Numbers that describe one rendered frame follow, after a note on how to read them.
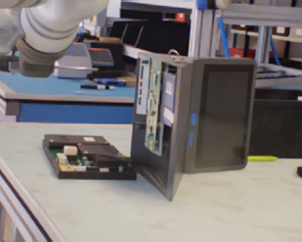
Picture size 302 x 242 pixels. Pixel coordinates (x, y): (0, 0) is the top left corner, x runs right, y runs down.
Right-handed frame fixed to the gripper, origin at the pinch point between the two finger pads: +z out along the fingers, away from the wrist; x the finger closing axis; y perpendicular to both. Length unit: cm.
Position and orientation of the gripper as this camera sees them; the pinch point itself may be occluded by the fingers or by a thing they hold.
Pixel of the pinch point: (12, 65)
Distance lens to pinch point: 126.1
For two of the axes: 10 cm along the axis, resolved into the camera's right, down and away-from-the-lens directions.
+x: -0.4, -9.7, 2.4
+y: 9.5, 0.3, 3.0
